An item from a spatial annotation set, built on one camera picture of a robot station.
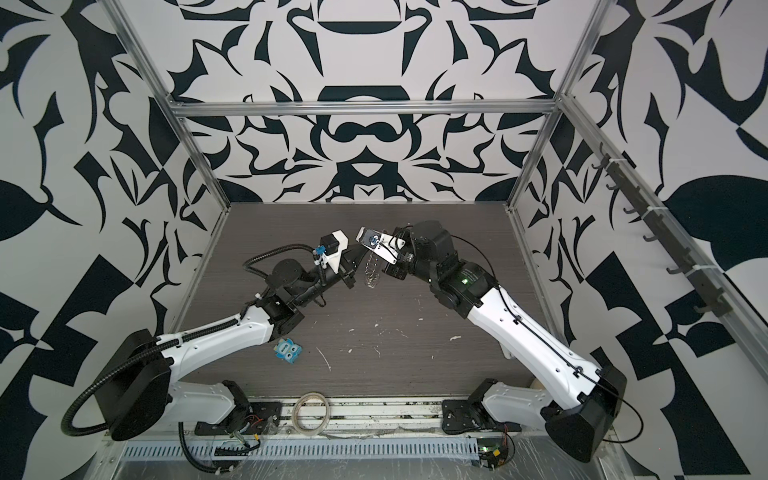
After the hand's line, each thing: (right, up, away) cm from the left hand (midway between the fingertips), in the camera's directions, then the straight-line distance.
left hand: (369, 235), depth 68 cm
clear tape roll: (-15, -45, +9) cm, 48 cm away
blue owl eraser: (-23, -32, +16) cm, 42 cm away
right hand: (+3, 0, 0) cm, 3 cm away
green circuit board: (+29, -51, +4) cm, 59 cm away
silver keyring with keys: (+1, -8, -5) cm, 9 cm away
